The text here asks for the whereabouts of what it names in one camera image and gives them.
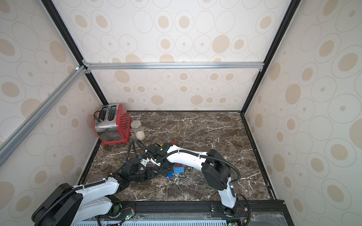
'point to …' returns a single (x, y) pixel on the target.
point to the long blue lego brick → (180, 169)
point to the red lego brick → (179, 164)
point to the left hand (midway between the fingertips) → (162, 174)
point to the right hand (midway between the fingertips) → (170, 167)
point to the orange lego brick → (175, 142)
